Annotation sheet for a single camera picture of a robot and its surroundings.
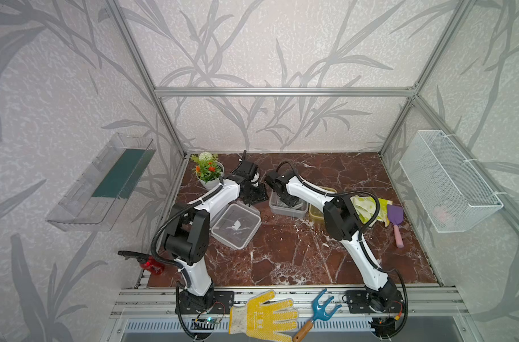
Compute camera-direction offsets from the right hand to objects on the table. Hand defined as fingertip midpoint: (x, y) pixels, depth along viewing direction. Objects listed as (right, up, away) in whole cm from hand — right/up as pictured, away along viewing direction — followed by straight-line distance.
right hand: (297, 194), depth 101 cm
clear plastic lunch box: (0, -6, -7) cm, 9 cm away
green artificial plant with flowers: (-40, +12, -7) cm, 43 cm away
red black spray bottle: (-54, -20, -30) cm, 65 cm away
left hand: (-14, 0, -10) cm, 17 cm away
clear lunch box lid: (-28, -13, -7) cm, 32 cm away
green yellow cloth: (+30, -5, -7) cm, 31 cm away
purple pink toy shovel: (+44, -8, -6) cm, 45 cm away
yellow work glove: (-17, -39, -31) cm, 52 cm away
